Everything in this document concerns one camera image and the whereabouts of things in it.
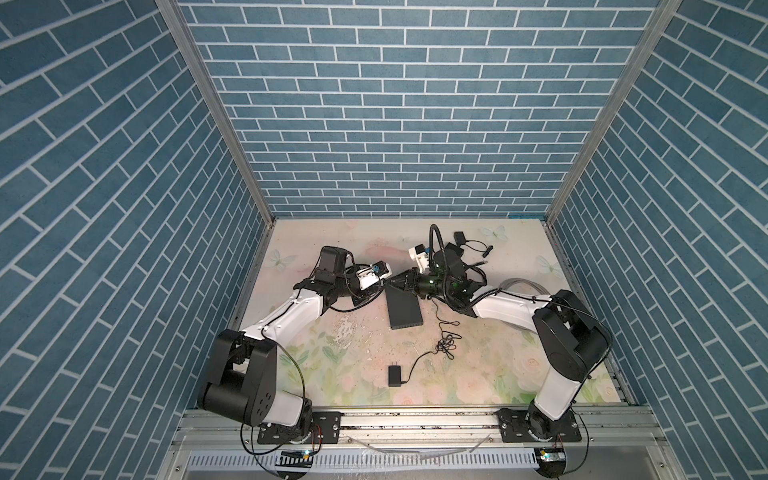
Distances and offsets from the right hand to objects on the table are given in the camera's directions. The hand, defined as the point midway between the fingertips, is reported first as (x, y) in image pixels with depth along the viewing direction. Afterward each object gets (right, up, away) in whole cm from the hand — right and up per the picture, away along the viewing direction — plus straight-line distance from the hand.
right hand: (386, 279), depth 83 cm
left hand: (-2, 0, +4) cm, 5 cm away
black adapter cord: (+18, -20, +5) cm, 27 cm away
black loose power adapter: (+2, -26, -2) cm, 26 cm away
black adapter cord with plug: (+37, +8, +28) cm, 47 cm away
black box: (+5, -10, +11) cm, 16 cm away
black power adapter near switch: (+27, +12, +32) cm, 44 cm away
